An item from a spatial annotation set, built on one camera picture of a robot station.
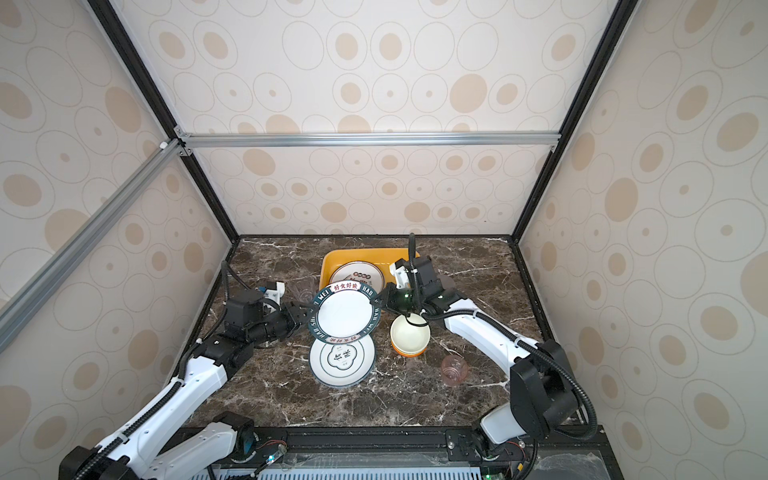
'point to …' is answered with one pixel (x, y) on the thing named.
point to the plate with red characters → (361, 271)
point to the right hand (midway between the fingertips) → (372, 301)
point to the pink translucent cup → (454, 370)
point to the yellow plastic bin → (381, 257)
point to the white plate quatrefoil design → (342, 365)
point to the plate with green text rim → (345, 313)
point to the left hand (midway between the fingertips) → (325, 308)
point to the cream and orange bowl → (408, 340)
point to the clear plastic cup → (303, 290)
